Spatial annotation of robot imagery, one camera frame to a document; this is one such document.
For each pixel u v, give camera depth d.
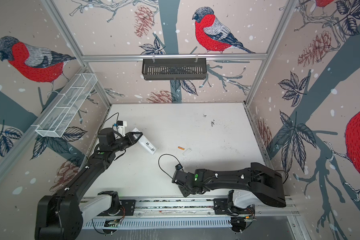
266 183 0.44
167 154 0.69
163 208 0.74
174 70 1.07
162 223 0.70
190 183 0.59
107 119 0.62
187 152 0.93
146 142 0.81
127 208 0.73
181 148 0.95
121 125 0.76
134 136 0.77
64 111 0.76
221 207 0.73
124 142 0.71
